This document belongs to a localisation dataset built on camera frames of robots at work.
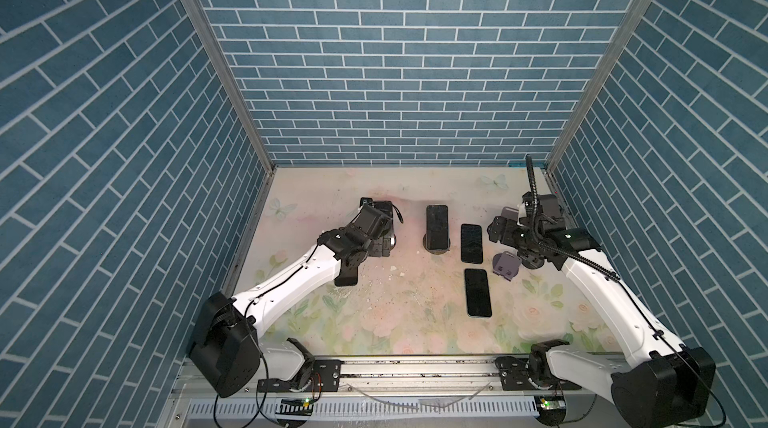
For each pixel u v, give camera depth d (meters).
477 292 0.88
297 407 0.72
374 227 0.63
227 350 0.40
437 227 0.92
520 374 0.73
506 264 0.91
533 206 0.60
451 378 0.75
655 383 0.37
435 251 0.96
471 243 1.06
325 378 0.74
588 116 1.02
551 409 0.74
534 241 0.57
